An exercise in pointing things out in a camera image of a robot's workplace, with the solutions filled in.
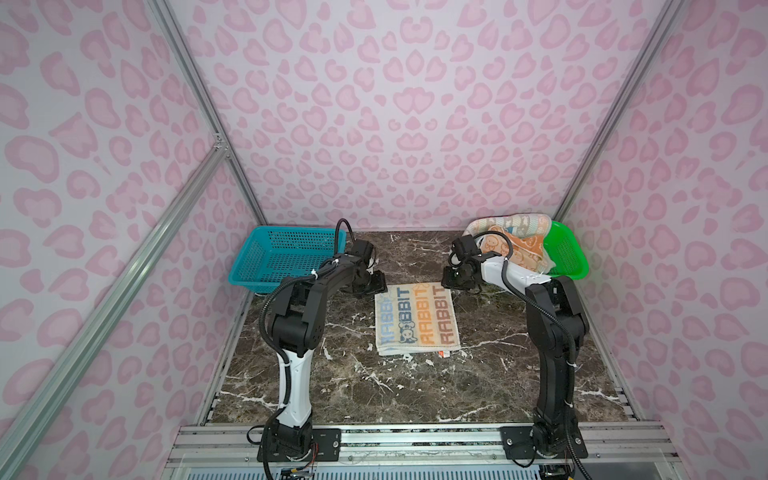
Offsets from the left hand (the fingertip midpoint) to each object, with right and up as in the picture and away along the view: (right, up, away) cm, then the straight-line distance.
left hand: (382, 285), depth 100 cm
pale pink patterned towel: (+55, +21, +10) cm, 60 cm away
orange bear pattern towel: (+51, +11, +3) cm, 52 cm away
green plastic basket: (+64, +12, +7) cm, 66 cm away
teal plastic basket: (-41, +11, +13) cm, 45 cm away
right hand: (+22, +2, 0) cm, 22 cm away
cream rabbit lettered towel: (+11, -10, -5) cm, 16 cm away
